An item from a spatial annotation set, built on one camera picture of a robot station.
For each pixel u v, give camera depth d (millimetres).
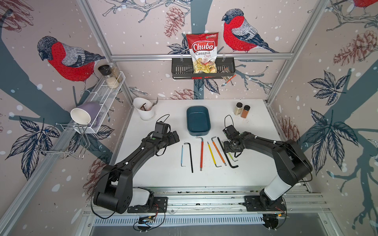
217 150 928
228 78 899
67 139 582
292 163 462
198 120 1097
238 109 1070
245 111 1057
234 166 872
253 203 733
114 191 413
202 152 925
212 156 907
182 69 951
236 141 683
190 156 902
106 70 778
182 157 913
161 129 683
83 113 613
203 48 809
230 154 910
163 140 673
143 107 1039
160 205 729
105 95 833
